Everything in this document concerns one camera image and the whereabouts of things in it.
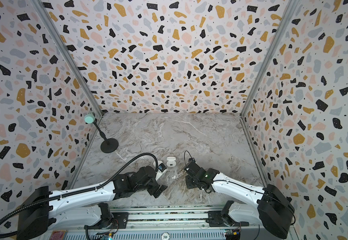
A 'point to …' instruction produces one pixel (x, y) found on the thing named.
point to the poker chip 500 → (165, 236)
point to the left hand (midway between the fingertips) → (164, 179)
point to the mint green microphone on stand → (110, 145)
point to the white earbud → (174, 176)
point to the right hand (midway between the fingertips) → (188, 179)
